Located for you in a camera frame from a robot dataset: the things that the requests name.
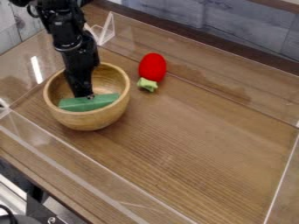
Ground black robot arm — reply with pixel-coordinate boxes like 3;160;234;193
9;0;100;99

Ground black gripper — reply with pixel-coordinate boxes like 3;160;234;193
57;30;99;99

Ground black table leg frame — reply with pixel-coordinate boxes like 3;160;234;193
25;185;68;224

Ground brown wooden bowl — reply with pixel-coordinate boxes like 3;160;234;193
43;62;131;131

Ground black cable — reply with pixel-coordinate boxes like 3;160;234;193
0;204;19;224

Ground green rectangular block stick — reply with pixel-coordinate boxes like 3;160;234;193
59;93;119;112

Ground red plush strawberry toy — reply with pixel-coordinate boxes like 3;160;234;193
136;52;167;93

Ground clear acrylic corner bracket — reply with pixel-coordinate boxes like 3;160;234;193
84;12;116;46

